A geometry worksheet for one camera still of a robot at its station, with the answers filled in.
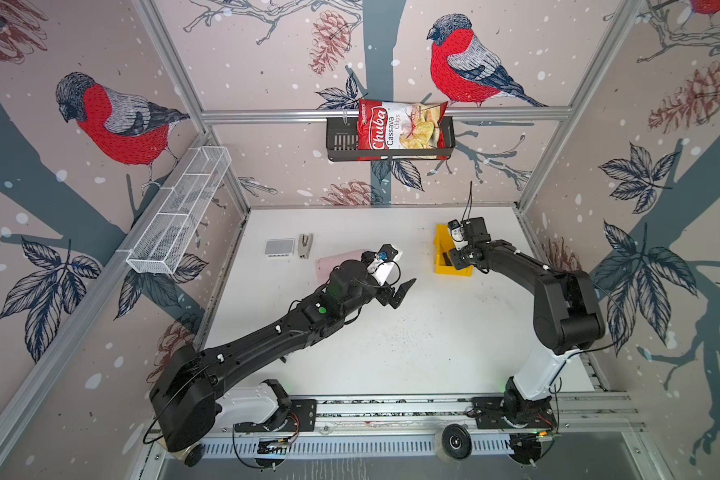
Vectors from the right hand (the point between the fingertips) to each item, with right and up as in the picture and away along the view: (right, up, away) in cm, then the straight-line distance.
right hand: (458, 256), depth 98 cm
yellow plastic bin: (-3, +4, +8) cm, 10 cm away
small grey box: (-63, +2, +9) cm, 63 cm away
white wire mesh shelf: (-80, +7, -25) cm, 85 cm away
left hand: (-22, -1, -27) cm, 35 cm away
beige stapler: (-54, +5, +10) cm, 55 cm away
